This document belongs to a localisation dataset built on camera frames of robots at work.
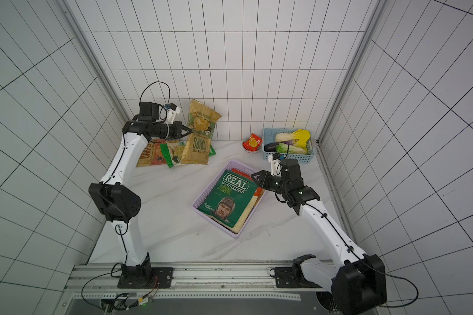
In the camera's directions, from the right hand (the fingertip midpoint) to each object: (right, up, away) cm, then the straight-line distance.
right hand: (246, 177), depth 77 cm
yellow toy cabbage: (+34, +20, +33) cm, 51 cm away
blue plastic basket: (+16, +21, +43) cm, 51 cm away
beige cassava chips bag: (+1, -17, +7) cm, 18 cm away
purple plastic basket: (-10, -21, +2) cm, 23 cm away
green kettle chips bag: (-21, +25, +13) cm, 35 cm away
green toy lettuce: (+22, +13, +29) cm, 39 cm away
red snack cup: (+5, +16, +34) cm, 38 cm away
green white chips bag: (-42, +11, +36) cm, 56 cm away
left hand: (-25, +18, +6) cm, 31 cm away
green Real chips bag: (-7, -11, +10) cm, 17 cm away
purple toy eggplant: (+17, +14, +34) cm, 41 cm away
